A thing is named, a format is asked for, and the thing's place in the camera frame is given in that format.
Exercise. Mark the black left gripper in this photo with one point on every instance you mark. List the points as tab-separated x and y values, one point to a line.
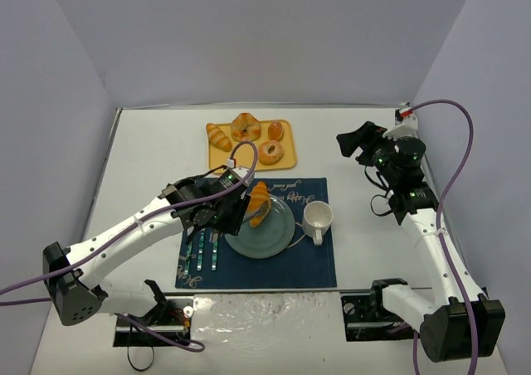
234	216

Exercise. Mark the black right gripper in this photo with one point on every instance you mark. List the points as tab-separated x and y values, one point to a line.
364	143

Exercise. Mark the large striped croissant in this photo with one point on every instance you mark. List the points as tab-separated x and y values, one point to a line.
259	205

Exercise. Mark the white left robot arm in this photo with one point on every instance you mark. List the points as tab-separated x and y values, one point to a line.
81	285

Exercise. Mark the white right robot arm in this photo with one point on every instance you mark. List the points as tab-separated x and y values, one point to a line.
461	321

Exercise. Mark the twisted bagel bread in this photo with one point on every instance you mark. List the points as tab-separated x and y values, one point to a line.
245	127

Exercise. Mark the blue-green ceramic plate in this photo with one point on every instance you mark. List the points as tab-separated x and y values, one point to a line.
268	239

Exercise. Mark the dark blue cloth placemat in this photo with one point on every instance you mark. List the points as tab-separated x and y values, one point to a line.
301	265

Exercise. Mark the yellow plastic tray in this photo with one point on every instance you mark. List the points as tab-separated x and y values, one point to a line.
244	155

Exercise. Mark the orange cream sandwich bun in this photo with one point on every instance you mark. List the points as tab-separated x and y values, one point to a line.
275	131

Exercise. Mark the small striped croissant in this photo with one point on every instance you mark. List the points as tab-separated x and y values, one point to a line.
217	138

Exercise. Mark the white ceramic cup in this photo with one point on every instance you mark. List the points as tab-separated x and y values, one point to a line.
317	219

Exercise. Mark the spoon green handle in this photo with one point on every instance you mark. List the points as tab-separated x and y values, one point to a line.
214	241

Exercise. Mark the fork green handle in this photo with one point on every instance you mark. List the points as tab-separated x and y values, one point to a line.
200	248

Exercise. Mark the table knife green handle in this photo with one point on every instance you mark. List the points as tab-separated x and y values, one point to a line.
188	256

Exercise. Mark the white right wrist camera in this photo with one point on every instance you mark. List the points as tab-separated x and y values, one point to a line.
406	125

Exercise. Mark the sugared ring donut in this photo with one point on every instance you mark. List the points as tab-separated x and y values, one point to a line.
270	152

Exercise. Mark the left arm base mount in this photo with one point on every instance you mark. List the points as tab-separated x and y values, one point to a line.
175	324

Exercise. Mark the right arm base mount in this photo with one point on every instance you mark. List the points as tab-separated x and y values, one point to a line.
365	319

